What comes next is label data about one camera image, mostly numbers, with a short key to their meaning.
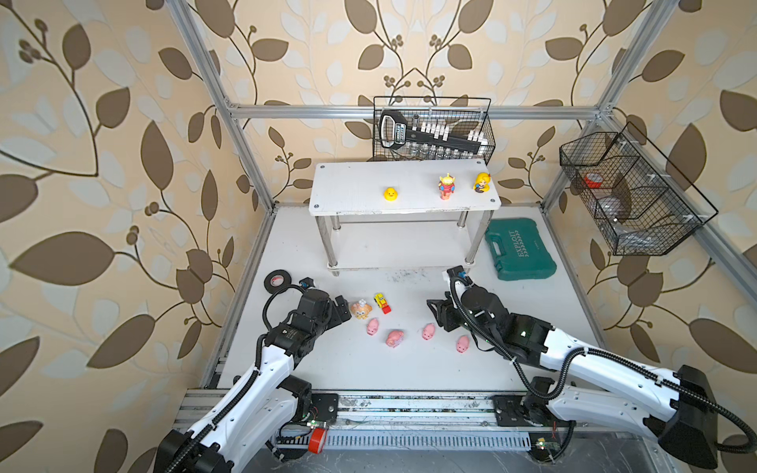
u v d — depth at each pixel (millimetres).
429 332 857
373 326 875
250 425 538
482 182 741
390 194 737
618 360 455
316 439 673
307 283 753
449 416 738
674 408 402
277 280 990
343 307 764
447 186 709
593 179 806
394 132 866
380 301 932
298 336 579
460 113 911
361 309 869
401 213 742
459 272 651
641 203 729
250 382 484
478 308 548
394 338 823
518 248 1016
